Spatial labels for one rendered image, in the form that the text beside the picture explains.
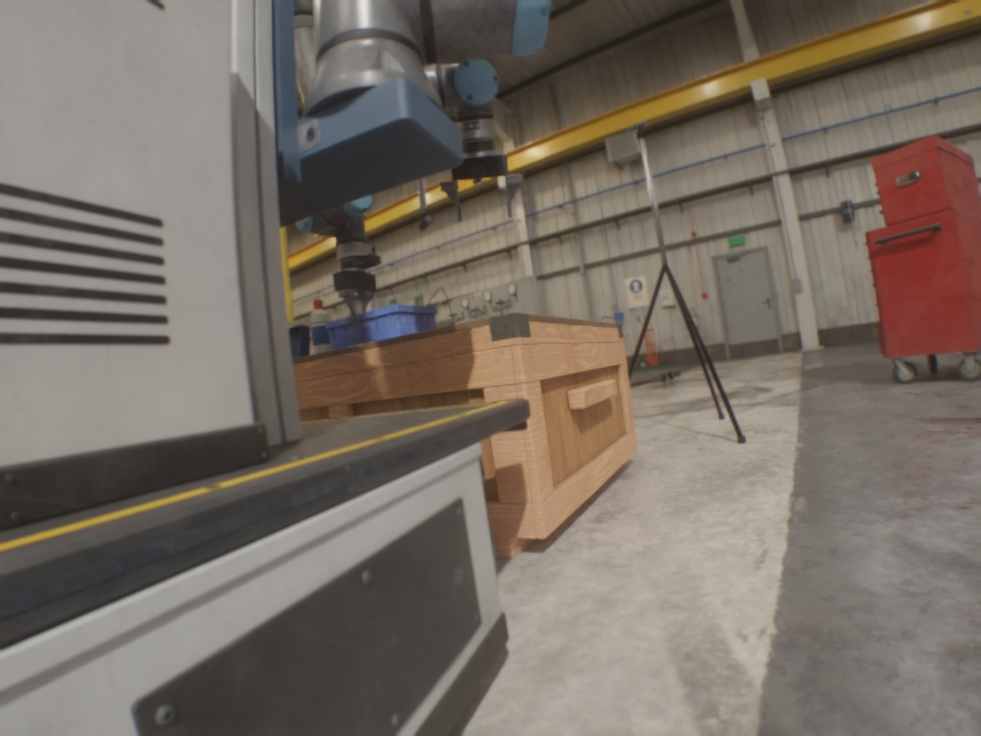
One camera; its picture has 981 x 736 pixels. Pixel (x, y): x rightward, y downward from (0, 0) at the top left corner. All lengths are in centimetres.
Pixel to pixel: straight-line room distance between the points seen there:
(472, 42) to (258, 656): 73
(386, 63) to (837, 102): 1113
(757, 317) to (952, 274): 784
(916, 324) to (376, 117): 283
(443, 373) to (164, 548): 78
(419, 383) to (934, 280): 262
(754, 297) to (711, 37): 584
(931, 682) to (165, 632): 64
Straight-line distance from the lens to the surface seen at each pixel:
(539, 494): 91
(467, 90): 105
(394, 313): 136
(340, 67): 67
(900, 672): 65
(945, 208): 303
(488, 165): 119
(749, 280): 1068
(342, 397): 116
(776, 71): 1123
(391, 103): 61
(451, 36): 75
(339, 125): 64
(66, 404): 31
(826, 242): 1081
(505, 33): 76
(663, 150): 1171
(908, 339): 308
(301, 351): 153
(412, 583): 41
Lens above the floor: 36
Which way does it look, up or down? 1 degrees up
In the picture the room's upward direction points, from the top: 8 degrees counter-clockwise
